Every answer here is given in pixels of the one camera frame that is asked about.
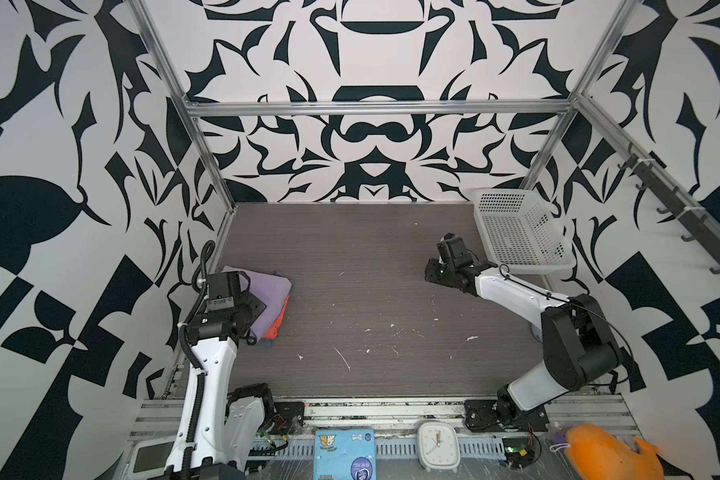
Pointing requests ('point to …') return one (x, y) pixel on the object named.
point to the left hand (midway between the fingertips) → (251, 302)
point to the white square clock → (438, 446)
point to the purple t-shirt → (270, 289)
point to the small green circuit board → (518, 451)
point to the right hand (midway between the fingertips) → (430, 267)
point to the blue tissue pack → (345, 454)
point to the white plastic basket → (520, 232)
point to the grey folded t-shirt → (268, 343)
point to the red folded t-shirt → (273, 330)
